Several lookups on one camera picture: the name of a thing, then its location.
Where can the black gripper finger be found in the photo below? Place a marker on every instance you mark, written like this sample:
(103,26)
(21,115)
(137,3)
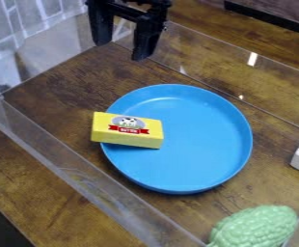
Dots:
(102,23)
(149,27)

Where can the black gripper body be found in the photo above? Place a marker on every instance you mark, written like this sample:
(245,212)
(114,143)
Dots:
(110,8)

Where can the blue round tray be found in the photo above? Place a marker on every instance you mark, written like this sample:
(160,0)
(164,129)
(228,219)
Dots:
(208,139)

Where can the white patterned curtain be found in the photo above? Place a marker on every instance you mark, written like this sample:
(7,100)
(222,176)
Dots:
(27,17)

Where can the yellow butter block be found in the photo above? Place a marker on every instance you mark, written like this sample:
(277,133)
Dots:
(128,130)

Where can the dark wooden furniture edge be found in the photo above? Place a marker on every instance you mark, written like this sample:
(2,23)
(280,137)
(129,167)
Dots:
(278,12)

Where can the green bitter gourd toy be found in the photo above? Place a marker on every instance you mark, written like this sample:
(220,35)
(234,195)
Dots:
(262,226)

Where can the clear acrylic enclosure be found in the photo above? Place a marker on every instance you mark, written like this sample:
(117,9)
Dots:
(62,193)

